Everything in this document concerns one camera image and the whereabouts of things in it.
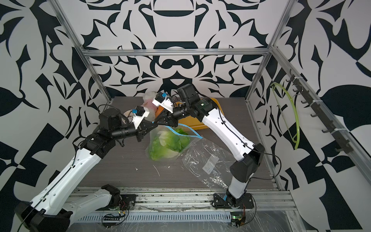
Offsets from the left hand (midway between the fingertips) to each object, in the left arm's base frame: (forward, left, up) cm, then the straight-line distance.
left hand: (155, 121), depth 67 cm
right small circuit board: (-35, -37, -32) cm, 60 cm away
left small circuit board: (-36, +23, -32) cm, 54 cm away
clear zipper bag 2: (-9, -29, -31) cm, 43 cm away
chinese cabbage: (-5, -3, -14) cm, 15 cm away
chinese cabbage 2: (-3, -13, -11) cm, 17 cm away
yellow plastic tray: (+15, -21, -24) cm, 36 cm away
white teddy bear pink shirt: (+37, +12, -23) cm, 45 cm away
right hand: (-1, -1, +3) cm, 3 cm away
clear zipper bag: (-5, -18, -7) cm, 20 cm away
